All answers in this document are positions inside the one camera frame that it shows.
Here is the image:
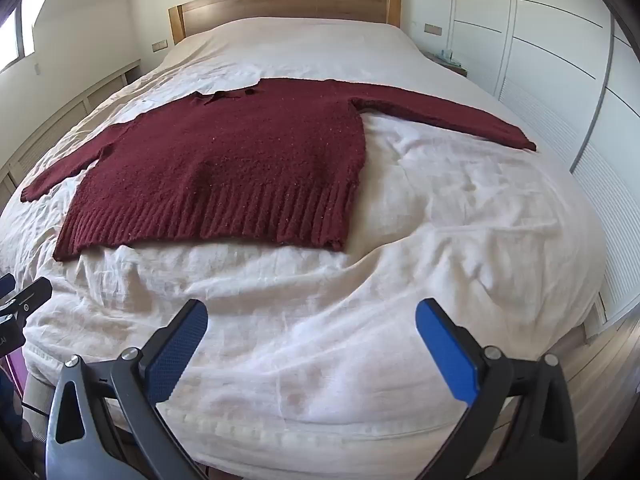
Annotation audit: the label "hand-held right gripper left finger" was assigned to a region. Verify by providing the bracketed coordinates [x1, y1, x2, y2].
[45, 299, 209, 480]

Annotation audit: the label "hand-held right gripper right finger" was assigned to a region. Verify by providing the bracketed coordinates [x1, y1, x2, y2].
[415, 298, 601, 480]

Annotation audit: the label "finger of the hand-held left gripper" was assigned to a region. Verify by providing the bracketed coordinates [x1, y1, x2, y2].
[0, 274, 54, 322]

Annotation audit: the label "dark red knitted sweater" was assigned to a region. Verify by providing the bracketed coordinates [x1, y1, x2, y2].
[21, 77, 537, 262]

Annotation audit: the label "white bed sheet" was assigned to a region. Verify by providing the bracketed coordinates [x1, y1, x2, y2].
[0, 17, 608, 467]

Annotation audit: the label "low white louvered cabinet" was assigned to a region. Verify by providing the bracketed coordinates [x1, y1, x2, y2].
[0, 57, 143, 211]

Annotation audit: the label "window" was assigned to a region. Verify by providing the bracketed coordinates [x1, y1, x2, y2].
[0, 0, 37, 73]

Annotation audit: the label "wooden nightstand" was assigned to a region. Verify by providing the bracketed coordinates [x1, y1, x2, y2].
[425, 52, 469, 79]

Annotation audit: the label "white wardrobe doors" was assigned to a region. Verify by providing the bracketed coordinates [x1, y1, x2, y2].
[445, 0, 640, 326]

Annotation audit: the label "wooden headboard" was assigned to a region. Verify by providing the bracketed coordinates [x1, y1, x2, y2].
[168, 0, 402, 46]

